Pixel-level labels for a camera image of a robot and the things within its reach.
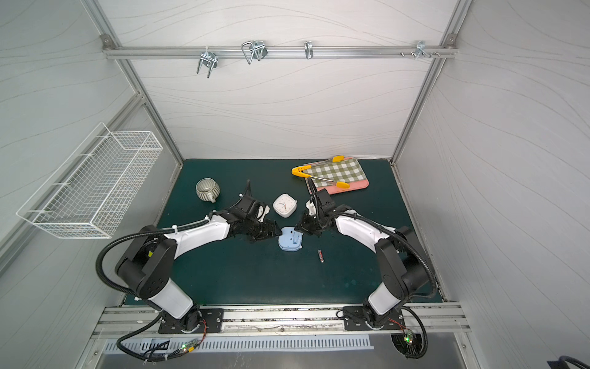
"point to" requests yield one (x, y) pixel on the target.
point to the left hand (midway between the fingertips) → (277, 235)
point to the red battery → (320, 255)
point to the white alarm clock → (285, 205)
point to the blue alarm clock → (290, 239)
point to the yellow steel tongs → (299, 171)
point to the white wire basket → (90, 194)
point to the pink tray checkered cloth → (337, 177)
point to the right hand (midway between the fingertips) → (294, 227)
